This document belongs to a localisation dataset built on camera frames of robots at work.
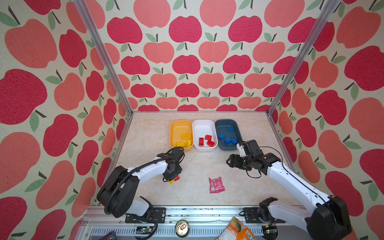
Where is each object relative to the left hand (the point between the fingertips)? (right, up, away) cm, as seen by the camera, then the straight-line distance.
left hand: (180, 174), depth 88 cm
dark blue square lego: (+35, +27, +20) cm, 48 cm away
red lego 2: (-2, -2, -2) cm, 4 cm away
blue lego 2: (+36, +19, +13) cm, 43 cm away
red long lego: (+13, +18, +13) cm, 26 cm away
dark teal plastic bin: (+33, +23, +17) cm, 44 cm away
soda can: (+3, -14, -26) cm, 30 cm away
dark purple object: (-29, -20, -22) cm, 42 cm away
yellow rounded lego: (-1, +16, +13) cm, 21 cm away
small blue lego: (+28, +22, +17) cm, 39 cm away
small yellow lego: (-5, -4, -3) cm, 7 cm away
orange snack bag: (+28, -20, -19) cm, 39 cm away
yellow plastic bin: (-1, +23, +22) cm, 32 cm away
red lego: (+20, +17, +13) cm, 29 cm away
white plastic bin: (+13, +27, +22) cm, 38 cm away
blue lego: (+31, +19, +13) cm, 39 cm away
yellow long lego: (+3, +22, +17) cm, 27 cm away
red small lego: (+18, +21, +16) cm, 32 cm away
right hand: (+31, +9, -5) cm, 33 cm away
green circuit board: (-17, -22, -16) cm, 32 cm away
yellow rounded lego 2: (+5, +17, +11) cm, 21 cm away
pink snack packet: (+21, -4, -6) cm, 22 cm away
